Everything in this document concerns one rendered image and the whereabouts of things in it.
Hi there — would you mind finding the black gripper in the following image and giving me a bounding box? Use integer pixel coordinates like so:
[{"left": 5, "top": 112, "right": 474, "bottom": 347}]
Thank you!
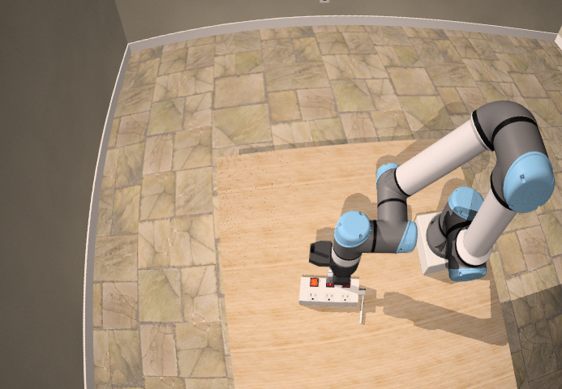
[{"left": 309, "top": 241, "right": 362, "bottom": 285}]

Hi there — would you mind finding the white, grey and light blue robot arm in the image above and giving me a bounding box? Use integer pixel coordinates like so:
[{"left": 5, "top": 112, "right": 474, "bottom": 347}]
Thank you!
[{"left": 333, "top": 100, "right": 555, "bottom": 282}]

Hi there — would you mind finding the white power strip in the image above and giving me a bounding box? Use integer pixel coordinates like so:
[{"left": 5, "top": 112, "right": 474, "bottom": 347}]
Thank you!
[{"left": 298, "top": 277, "right": 365, "bottom": 323}]

